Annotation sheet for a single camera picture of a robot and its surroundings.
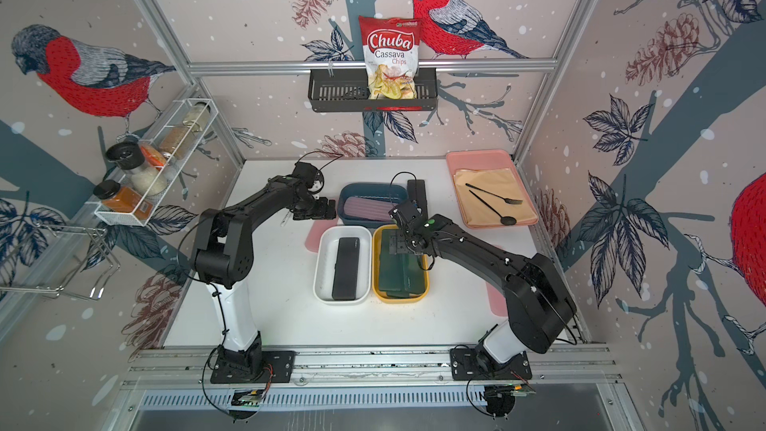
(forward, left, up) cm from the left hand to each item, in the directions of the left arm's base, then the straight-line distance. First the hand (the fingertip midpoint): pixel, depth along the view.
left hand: (328, 208), depth 99 cm
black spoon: (-2, -62, -5) cm, 62 cm away
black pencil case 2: (-19, -8, -5) cm, 21 cm away
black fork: (+7, -64, -5) cm, 65 cm away
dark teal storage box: (+9, -22, -3) cm, 24 cm away
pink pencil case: (-8, +3, -1) cm, 9 cm away
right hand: (-14, -26, +3) cm, 30 cm away
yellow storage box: (-29, -19, -1) cm, 35 cm away
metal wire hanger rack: (-31, +43, +21) cm, 57 cm away
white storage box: (-12, -1, -3) cm, 12 cm away
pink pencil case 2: (-29, -52, -5) cm, 60 cm away
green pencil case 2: (-23, -25, +1) cm, 33 cm away
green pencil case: (-28, -25, -3) cm, 37 cm away
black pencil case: (+9, -30, -3) cm, 32 cm away
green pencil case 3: (-23, -21, 0) cm, 31 cm away
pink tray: (+29, -52, -8) cm, 60 cm away
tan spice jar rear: (+2, +36, +29) cm, 47 cm away
